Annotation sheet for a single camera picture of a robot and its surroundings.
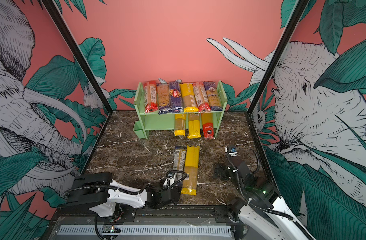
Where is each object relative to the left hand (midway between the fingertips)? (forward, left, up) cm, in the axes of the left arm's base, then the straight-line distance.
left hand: (178, 184), depth 82 cm
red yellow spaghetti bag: (+30, -19, +14) cm, 38 cm away
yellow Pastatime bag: (+33, -2, +13) cm, 36 cm away
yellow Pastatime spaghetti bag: (+37, -8, +28) cm, 47 cm away
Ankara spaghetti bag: (+39, -22, +28) cm, 53 cm away
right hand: (+3, -20, +20) cm, 29 cm away
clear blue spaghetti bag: (+12, -1, 0) cm, 12 cm away
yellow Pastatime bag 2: (+10, -8, -2) cm, 13 cm away
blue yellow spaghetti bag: (+41, +8, +28) cm, 50 cm away
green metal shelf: (+37, +15, +12) cm, 41 cm away
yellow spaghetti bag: (+31, -11, +13) cm, 35 cm away
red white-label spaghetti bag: (+42, +15, +29) cm, 53 cm away
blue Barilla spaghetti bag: (+45, 0, +29) cm, 53 cm away
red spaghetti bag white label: (+40, -15, +29) cm, 52 cm away
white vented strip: (-19, +43, -2) cm, 47 cm away
